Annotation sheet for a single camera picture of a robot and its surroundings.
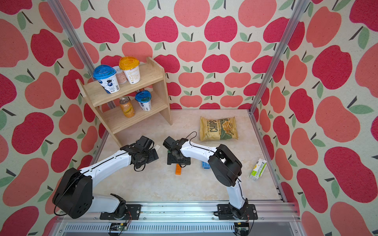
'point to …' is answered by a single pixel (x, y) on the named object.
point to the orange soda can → (127, 107)
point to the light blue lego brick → (205, 165)
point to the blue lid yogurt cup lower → (143, 98)
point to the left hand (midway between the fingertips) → (153, 160)
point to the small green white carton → (258, 170)
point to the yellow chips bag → (214, 129)
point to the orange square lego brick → (177, 173)
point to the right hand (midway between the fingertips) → (176, 164)
